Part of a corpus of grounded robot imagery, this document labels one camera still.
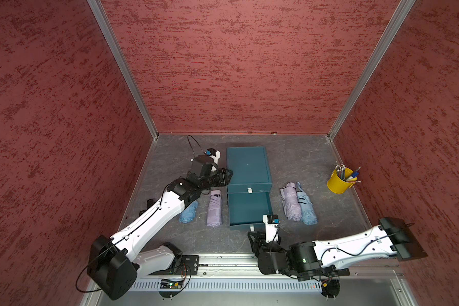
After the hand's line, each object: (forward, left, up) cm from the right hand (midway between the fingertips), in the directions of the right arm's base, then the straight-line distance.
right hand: (252, 240), depth 72 cm
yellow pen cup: (+25, -44, -3) cm, 51 cm away
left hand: (+22, +9, +11) cm, 26 cm away
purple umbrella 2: (+18, -20, -5) cm, 27 cm away
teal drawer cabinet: (+19, 0, +10) cm, 21 cm away
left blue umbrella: (+12, +28, -4) cm, 31 cm away
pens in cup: (+28, -43, +6) cm, 51 cm away
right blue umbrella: (+11, -27, -5) cm, 29 cm away
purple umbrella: (+16, +16, -6) cm, 23 cm away
